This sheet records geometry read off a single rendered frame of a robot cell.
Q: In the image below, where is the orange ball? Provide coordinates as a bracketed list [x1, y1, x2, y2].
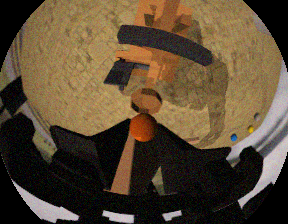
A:
[129, 113, 159, 141]

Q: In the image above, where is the yellow ball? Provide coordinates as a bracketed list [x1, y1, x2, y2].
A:
[248, 125, 254, 133]

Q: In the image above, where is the orange wooden catapult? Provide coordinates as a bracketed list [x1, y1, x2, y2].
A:
[103, 0, 212, 115]

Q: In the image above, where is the peach flat bar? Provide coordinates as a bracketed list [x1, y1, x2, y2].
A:
[183, 137, 200, 144]

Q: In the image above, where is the blue ball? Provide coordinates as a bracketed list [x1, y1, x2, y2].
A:
[230, 135, 237, 141]

